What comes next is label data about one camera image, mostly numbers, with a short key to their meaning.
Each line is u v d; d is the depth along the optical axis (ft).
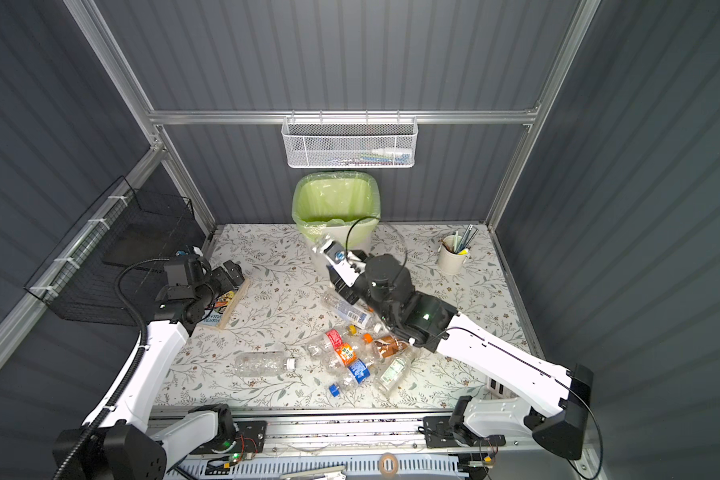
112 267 2.40
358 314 2.93
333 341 2.77
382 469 2.28
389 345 2.75
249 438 2.41
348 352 2.70
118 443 1.21
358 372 2.59
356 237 2.74
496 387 2.59
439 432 2.40
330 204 3.33
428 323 1.52
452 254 3.24
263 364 2.77
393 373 2.75
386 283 1.46
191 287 1.94
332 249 1.67
